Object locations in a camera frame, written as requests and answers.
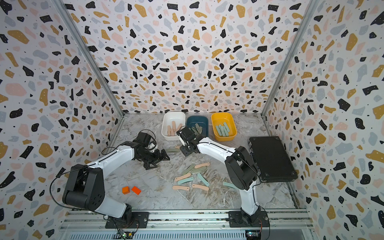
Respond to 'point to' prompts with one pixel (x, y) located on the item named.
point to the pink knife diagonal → (179, 127)
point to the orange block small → (125, 190)
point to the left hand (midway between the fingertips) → (165, 161)
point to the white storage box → (167, 117)
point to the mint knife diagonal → (203, 180)
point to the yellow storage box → (224, 126)
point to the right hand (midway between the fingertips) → (187, 147)
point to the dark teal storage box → (202, 121)
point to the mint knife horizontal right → (229, 185)
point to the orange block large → (136, 190)
